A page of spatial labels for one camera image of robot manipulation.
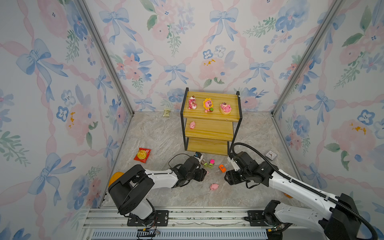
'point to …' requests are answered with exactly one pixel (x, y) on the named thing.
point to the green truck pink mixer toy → (211, 163)
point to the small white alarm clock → (271, 155)
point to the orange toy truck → (222, 168)
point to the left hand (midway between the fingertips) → (203, 170)
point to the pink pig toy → (214, 186)
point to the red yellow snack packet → (142, 155)
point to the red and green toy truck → (205, 164)
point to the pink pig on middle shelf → (192, 125)
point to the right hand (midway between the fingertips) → (228, 176)
